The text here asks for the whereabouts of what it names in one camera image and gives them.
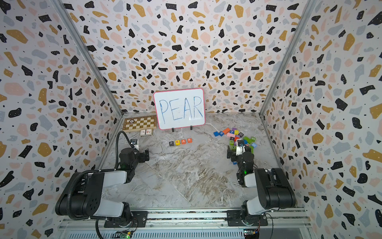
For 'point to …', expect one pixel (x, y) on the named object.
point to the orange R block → (189, 140)
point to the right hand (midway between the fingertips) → (238, 145)
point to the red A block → (183, 141)
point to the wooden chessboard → (140, 123)
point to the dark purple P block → (171, 143)
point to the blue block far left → (216, 133)
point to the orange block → (226, 130)
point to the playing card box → (146, 132)
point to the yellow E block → (177, 142)
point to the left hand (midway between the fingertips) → (141, 148)
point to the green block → (250, 141)
